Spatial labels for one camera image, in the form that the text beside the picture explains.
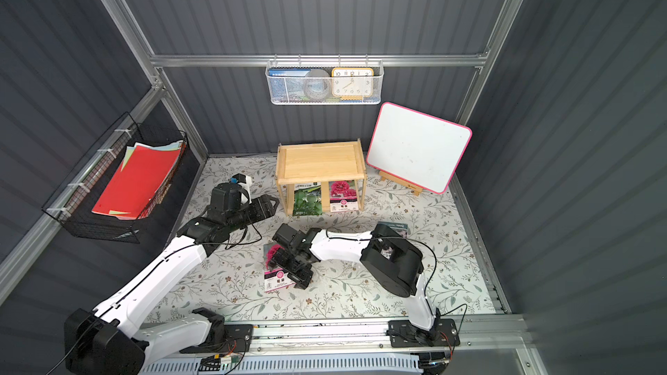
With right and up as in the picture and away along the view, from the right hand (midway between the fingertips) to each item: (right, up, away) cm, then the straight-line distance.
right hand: (280, 274), depth 82 cm
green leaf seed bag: (+6, +23, +20) cm, 31 cm away
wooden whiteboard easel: (+38, +32, +26) cm, 56 cm away
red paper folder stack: (-37, +33, -8) cm, 50 cm away
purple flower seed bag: (+43, +12, +16) cm, 47 cm away
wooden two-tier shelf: (+7, +36, +8) cm, 38 cm away
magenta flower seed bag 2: (+21, +24, +21) cm, 37 cm away
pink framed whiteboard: (+50, +41, +16) cm, 67 cm away
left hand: (-3, +24, -3) cm, 24 cm away
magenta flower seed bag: (-2, -2, +2) cm, 4 cm away
